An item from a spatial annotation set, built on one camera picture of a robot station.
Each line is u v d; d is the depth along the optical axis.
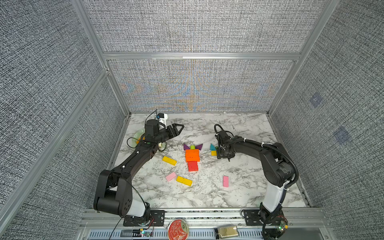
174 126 0.75
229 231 0.68
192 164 0.92
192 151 0.98
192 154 0.97
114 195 0.43
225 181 0.86
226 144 0.70
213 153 0.97
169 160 0.93
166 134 0.74
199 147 0.98
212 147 0.97
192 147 0.98
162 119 0.77
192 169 0.90
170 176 0.86
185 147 0.98
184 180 0.86
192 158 0.94
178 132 0.75
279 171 0.49
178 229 0.68
